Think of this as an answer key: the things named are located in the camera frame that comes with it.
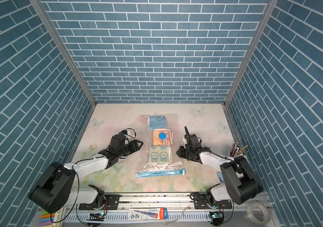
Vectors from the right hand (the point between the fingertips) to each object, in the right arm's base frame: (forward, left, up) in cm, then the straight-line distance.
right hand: (178, 153), depth 90 cm
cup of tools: (-3, -31, +12) cm, 34 cm away
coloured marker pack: (-40, +62, 0) cm, 74 cm away
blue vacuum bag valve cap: (+11, +11, +2) cm, 16 cm away
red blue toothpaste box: (-34, +12, 0) cm, 35 cm away
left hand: (+1, +22, +6) cm, 22 cm away
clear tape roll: (-28, -44, +1) cm, 52 cm away
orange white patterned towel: (+6, +14, +2) cm, 16 cm away
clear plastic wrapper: (-35, +2, -3) cm, 35 cm away
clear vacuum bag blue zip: (-12, +14, -1) cm, 18 cm away
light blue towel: (+24, +18, 0) cm, 30 cm away
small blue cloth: (-13, -25, 0) cm, 28 cm away
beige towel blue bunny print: (-2, +12, +1) cm, 12 cm away
